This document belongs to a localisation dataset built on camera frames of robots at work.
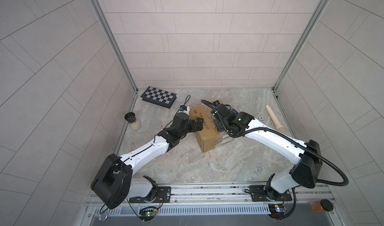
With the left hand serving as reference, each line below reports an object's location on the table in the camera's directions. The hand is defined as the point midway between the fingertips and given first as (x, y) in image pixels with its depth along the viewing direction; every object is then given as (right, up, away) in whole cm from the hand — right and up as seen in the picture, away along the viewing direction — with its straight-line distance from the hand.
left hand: (200, 120), depth 83 cm
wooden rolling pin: (+49, -2, +13) cm, 51 cm away
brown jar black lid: (+51, -32, -22) cm, 64 cm away
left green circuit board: (-23, -38, -17) cm, 48 cm away
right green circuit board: (+36, -40, -15) cm, 55 cm away
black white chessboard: (-31, +14, +26) cm, 42 cm away
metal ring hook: (-42, -39, -20) cm, 60 cm away
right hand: (+11, 0, -2) cm, 11 cm away
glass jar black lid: (-41, +1, +4) cm, 41 cm away
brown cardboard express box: (+5, -7, -9) cm, 12 cm away
